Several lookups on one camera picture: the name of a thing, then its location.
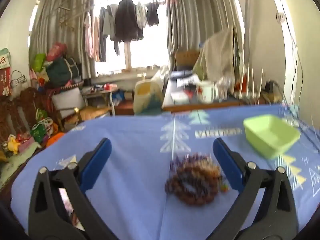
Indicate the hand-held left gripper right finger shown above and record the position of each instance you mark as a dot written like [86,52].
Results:
[228,163]

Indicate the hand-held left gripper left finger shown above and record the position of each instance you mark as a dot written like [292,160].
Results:
[96,162]

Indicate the small orange green charm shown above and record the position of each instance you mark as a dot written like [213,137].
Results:
[224,187]

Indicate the green plastic tray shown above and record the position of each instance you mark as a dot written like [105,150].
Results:
[271,133]

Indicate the clear plastic packet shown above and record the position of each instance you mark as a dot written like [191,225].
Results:
[64,161]

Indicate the blue printed tablecloth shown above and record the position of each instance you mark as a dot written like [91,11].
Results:
[140,150]

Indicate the wooden desk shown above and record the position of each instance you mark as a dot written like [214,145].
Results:
[215,105]

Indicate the white storage box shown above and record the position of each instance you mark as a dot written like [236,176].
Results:
[68,98]

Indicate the small folding table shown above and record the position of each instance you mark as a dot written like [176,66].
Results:
[100,92]

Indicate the white enamel mug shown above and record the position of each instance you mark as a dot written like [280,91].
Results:
[205,92]

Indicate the clear crinkled plastic bag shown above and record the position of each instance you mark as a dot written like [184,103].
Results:
[224,87]

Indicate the white router with antennas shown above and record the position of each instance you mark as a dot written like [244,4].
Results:
[251,85]

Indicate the dark green duffel bag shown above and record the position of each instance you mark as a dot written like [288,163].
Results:
[62,71]

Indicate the grey cloth cover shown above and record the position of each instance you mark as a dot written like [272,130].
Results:
[220,55]

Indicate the cardboard box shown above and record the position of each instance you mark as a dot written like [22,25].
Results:
[187,58]

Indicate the bright green bag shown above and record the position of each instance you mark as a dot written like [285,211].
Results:
[39,62]

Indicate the pink bag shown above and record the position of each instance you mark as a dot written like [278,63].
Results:
[57,51]

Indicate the hanging pink shirt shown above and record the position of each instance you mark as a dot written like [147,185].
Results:
[89,37]

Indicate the hanging grey shirt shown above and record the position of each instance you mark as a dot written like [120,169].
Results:
[106,27]

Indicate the grey striped curtain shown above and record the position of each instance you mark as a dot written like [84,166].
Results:
[65,20]
[200,12]

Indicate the hanging dark jacket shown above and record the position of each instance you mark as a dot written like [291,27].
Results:
[128,20]

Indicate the wall poster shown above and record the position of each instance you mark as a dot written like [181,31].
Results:
[5,72]

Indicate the white wall socket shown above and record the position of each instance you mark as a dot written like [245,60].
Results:
[281,17]

